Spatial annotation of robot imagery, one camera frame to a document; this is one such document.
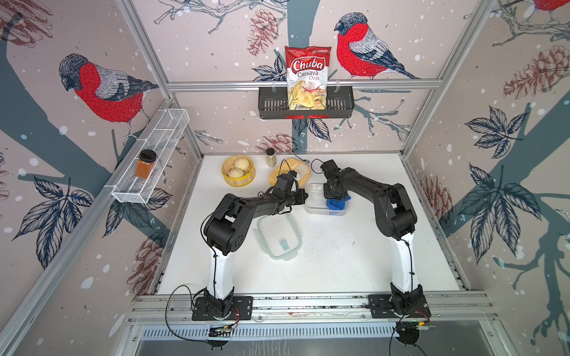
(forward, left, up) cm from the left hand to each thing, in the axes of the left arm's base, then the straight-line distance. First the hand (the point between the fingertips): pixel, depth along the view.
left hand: (311, 195), depth 98 cm
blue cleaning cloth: (-5, -11, 0) cm, 12 cm away
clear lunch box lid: (-17, +14, -4) cm, 22 cm away
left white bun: (+12, +36, +1) cm, 38 cm away
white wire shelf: (+11, +60, +25) cm, 66 cm away
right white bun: (+19, +34, 0) cm, 39 cm away
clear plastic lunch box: (0, -3, -6) cm, 7 cm away
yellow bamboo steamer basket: (+11, +31, -2) cm, 33 cm away
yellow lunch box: (+12, +4, +3) cm, 13 cm away
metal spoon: (+26, +1, -5) cm, 26 cm away
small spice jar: (+22, +20, +2) cm, 29 cm away
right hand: (+3, -10, -7) cm, 12 cm away
